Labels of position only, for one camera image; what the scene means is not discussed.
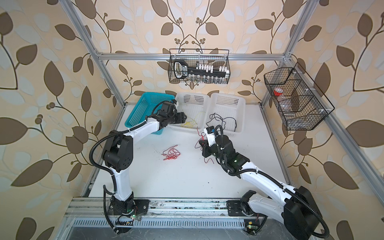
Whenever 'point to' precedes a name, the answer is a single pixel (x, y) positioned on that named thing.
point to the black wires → (215, 115)
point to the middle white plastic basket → (197, 107)
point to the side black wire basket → (300, 103)
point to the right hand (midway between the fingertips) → (200, 142)
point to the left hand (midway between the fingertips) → (184, 115)
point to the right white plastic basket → (228, 110)
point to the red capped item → (278, 91)
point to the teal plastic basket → (147, 104)
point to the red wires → (173, 152)
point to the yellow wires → (189, 124)
